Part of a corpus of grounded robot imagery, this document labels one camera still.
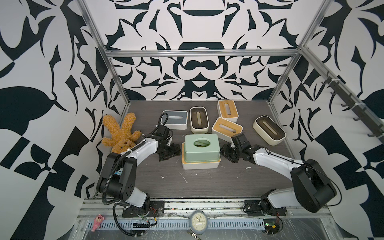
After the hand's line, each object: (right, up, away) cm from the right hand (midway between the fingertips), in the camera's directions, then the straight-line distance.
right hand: (218, 150), depth 89 cm
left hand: (-26, -2, +1) cm, 26 cm away
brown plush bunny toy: (-58, +6, 0) cm, 58 cm away
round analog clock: (-12, -27, -21) cm, 37 cm away
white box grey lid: (-26, +18, +17) cm, 35 cm away
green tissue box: (-11, +5, -14) cm, 18 cm away
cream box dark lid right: (+34, +11, +8) cm, 36 cm away
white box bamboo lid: (+7, +11, +12) cm, 18 cm away
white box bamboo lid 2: (+10, +25, +23) cm, 35 cm away
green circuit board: (+22, -31, -18) cm, 42 cm away
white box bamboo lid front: (-18, -7, -4) cm, 20 cm away
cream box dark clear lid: (-11, +19, +14) cm, 26 cm away
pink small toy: (-58, -28, -20) cm, 68 cm away
